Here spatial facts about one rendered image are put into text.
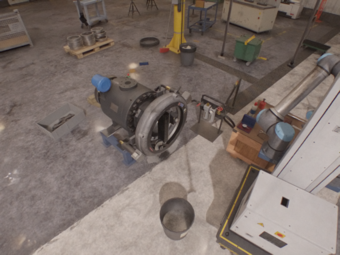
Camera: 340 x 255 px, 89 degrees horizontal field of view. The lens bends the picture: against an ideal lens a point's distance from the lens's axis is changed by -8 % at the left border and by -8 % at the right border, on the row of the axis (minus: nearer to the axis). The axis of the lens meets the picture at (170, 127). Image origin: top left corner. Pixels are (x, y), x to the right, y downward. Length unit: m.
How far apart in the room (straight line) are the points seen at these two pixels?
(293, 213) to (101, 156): 2.21
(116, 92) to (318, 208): 2.10
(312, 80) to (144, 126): 1.40
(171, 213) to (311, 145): 1.37
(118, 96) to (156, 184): 1.12
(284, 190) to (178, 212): 1.02
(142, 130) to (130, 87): 0.57
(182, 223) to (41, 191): 1.73
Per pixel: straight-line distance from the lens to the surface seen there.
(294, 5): 10.79
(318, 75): 1.70
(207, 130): 2.91
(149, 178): 2.38
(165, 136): 2.04
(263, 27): 7.59
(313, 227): 1.54
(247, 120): 2.45
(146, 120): 1.76
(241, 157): 2.59
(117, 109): 2.15
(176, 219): 2.02
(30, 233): 2.56
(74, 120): 3.25
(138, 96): 2.04
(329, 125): 1.36
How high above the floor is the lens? 2.05
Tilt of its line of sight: 45 degrees down
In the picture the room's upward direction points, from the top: straight up
